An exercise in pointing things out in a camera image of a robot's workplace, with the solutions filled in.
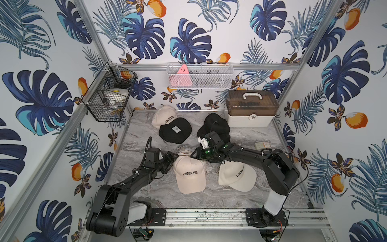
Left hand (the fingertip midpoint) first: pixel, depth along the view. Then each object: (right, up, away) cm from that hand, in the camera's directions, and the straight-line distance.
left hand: (176, 157), depth 87 cm
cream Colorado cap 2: (+36, -10, -3) cm, 37 cm away
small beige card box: (+56, +5, +13) cm, 58 cm away
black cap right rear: (+25, +21, +22) cm, 39 cm away
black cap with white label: (0, +15, +15) cm, 21 cm away
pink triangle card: (+3, +46, +3) cm, 46 cm away
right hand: (+10, 0, 0) cm, 10 cm away
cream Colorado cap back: (-12, +26, +21) cm, 35 cm away
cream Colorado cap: (+8, -8, -4) cm, 12 cm away
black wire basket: (-36, +34, -7) cm, 50 cm away
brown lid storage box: (+49, +30, +14) cm, 59 cm away
